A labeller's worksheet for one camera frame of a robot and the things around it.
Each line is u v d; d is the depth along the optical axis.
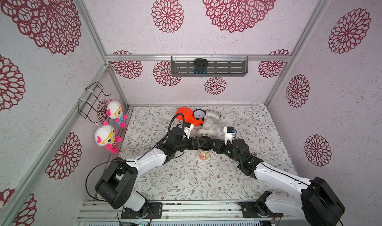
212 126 0.93
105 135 0.79
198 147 0.73
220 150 0.71
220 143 0.71
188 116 1.07
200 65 0.89
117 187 0.43
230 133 0.72
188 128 0.76
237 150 0.62
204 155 0.83
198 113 1.13
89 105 0.75
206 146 0.76
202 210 0.75
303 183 0.45
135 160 0.49
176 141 0.66
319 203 0.40
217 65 0.92
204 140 0.78
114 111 0.94
